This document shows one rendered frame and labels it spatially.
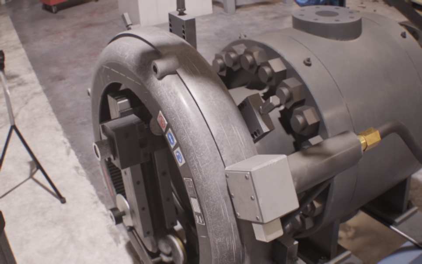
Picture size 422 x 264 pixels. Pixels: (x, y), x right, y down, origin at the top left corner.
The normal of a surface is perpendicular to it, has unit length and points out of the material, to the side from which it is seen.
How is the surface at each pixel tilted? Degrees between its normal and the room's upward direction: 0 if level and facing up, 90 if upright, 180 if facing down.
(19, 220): 0
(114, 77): 90
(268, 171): 68
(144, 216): 88
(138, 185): 88
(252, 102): 49
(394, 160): 96
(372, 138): 60
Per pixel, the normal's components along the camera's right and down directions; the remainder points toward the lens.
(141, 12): 0.42, 0.36
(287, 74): -0.85, 0.29
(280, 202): 0.44, -0.04
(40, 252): -0.09, -0.90
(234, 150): 0.36, -0.24
